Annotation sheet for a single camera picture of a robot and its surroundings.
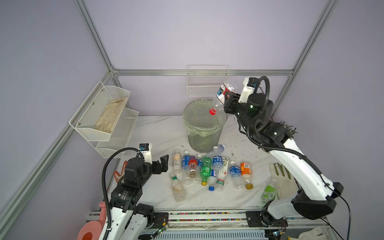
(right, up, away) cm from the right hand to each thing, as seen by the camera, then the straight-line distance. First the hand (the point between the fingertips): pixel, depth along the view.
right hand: (225, 92), depth 59 cm
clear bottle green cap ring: (-22, -50, +24) cm, 60 cm away
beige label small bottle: (-24, -34, +29) cm, 51 cm away
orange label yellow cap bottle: (+18, -40, +28) cm, 52 cm away
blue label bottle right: (+11, -41, +25) cm, 49 cm away
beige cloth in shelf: (-59, -9, +19) cm, 63 cm away
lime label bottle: (+27, -48, +19) cm, 59 cm away
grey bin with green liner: (-8, -16, +16) cm, 24 cm away
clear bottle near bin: (+5, -28, +39) cm, 48 cm away
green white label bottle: (+2, -44, +23) cm, 50 cm away
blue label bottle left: (-18, -34, +29) cm, 48 cm away
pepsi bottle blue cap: (-3, -45, +24) cm, 51 cm away
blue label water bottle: (0, -34, +24) cm, 41 cm away
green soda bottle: (-7, -37, +21) cm, 43 cm away
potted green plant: (+46, -17, +31) cm, 58 cm away
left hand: (-30, -29, +12) cm, 44 cm away
